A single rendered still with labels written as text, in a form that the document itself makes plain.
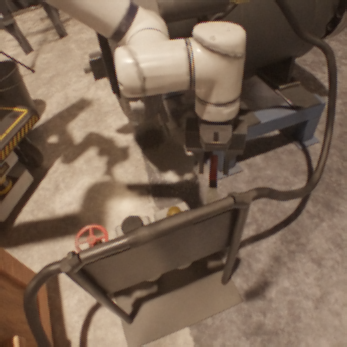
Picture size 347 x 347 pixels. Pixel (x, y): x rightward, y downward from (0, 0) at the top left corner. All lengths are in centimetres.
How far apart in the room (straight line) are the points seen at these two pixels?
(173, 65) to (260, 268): 83
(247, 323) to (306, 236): 42
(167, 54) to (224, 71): 10
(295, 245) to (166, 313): 56
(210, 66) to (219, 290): 78
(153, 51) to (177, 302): 81
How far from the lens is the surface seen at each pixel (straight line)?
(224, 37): 44
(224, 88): 47
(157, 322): 100
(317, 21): 126
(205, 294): 101
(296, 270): 110
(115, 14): 55
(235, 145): 58
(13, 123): 135
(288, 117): 127
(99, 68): 119
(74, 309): 109
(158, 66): 44
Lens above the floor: 98
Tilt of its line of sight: 50 degrees down
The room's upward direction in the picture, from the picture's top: 7 degrees counter-clockwise
